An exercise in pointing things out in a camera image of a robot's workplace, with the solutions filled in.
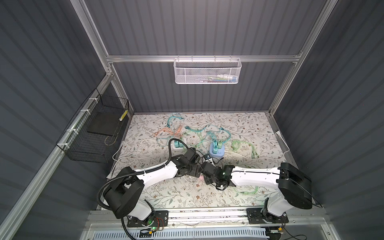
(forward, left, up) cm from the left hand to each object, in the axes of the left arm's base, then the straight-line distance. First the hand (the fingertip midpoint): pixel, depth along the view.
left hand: (193, 168), depth 87 cm
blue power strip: (+10, -15, +3) cm, 18 cm away
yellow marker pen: (+20, +38, +24) cm, 49 cm away
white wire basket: (+77, -15, +19) cm, 81 cm away
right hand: (-4, -8, 0) cm, 9 cm away
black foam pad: (+14, +44, +27) cm, 54 cm away
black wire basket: (+10, +50, +24) cm, 56 cm away
